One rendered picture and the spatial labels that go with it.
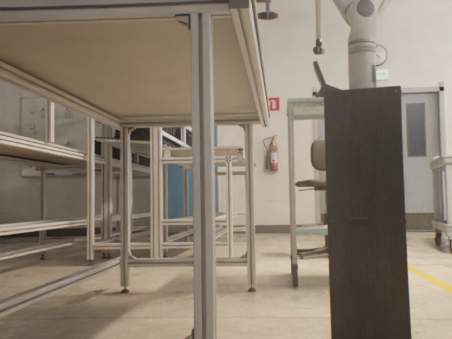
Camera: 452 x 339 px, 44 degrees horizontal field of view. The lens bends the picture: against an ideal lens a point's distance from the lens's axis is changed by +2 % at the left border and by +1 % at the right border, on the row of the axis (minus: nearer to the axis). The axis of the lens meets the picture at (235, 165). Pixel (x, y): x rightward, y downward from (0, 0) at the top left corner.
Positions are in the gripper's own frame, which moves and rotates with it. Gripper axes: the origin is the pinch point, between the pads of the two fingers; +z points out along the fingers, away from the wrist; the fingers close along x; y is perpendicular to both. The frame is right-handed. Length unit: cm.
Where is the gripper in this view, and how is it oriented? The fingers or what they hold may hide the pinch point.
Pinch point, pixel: (267, 18)
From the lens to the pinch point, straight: 186.6
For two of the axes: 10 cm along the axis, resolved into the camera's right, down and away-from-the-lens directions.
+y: -10.0, 0.2, 0.4
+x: -0.2, 5.0, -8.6
